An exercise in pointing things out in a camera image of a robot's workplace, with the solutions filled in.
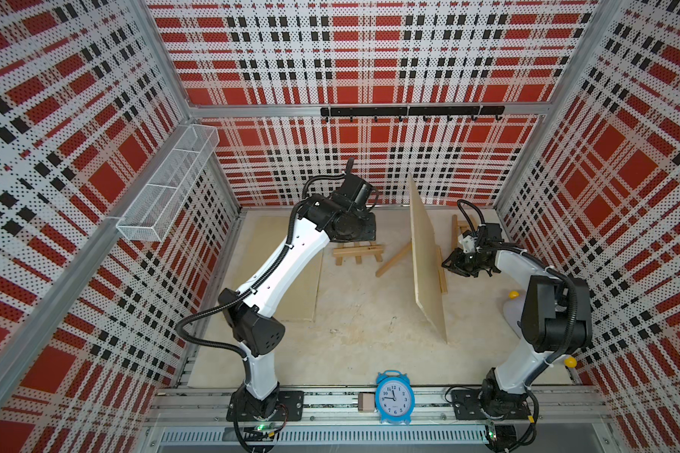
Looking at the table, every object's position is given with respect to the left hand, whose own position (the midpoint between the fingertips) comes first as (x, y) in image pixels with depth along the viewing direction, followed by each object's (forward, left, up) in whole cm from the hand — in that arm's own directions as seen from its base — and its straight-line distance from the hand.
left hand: (371, 232), depth 75 cm
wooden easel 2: (+25, -37, -28) cm, 52 cm away
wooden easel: (+12, +4, -26) cm, 29 cm away
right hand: (+3, -27, -22) cm, 35 cm away
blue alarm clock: (-35, -6, -26) cm, 44 cm away
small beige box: (-36, +2, -27) cm, 45 cm away
